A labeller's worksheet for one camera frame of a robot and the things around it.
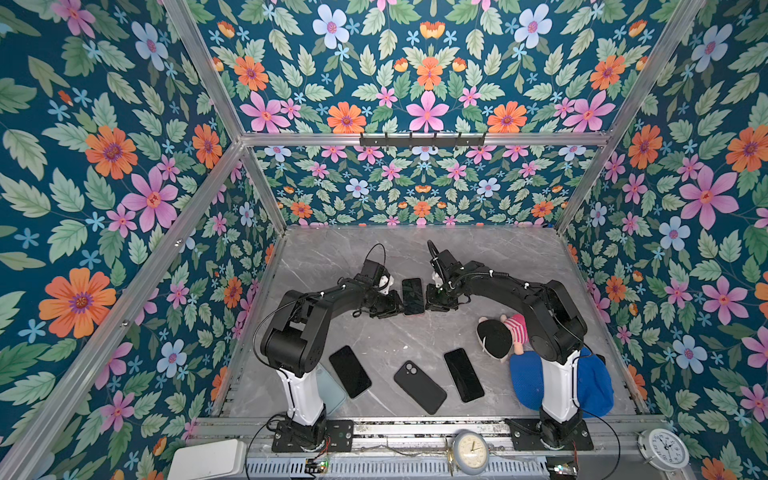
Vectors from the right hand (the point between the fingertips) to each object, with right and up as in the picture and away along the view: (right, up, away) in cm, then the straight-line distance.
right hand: (425, 304), depth 94 cm
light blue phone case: (-27, -22, -12) cm, 37 cm away
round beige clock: (+9, -30, -26) cm, 41 cm away
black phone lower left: (-22, -18, -10) cm, 30 cm away
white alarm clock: (+54, -30, -25) cm, 67 cm away
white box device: (-51, -32, -26) cm, 66 cm away
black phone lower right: (+10, -18, -11) cm, 24 cm away
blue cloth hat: (+45, -21, -14) cm, 52 cm away
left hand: (-6, +1, -2) cm, 6 cm away
